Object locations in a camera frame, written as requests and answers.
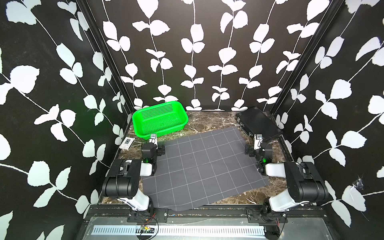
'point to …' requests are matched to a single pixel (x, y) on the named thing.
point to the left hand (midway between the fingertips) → (154, 139)
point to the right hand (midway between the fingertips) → (253, 140)
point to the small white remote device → (127, 143)
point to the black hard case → (255, 121)
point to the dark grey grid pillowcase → (200, 167)
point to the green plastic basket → (160, 119)
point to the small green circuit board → (144, 229)
